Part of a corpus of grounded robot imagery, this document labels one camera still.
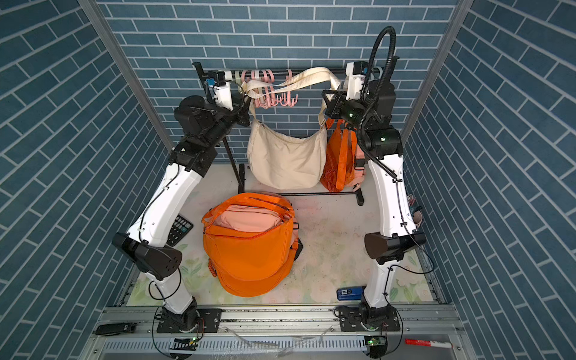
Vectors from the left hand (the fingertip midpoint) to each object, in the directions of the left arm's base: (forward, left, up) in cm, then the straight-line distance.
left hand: (259, 92), depth 62 cm
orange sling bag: (-32, +4, -44) cm, 54 cm away
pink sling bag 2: (-15, +7, -43) cm, 46 cm away
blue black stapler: (-39, -32, -53) cm, 73 cm away
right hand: (+1, -19, 0) cm, 19 cm away
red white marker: (-54, -59, -54) cm, 96 cm away
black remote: (-49, +45, -53) cm, 85 cm away
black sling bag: (-22, -13, -53) cm, 59 cm away
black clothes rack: (+12, +17, -54) cm, 58 cm away
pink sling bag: (+4, -38, -37) cm, 54 cm away
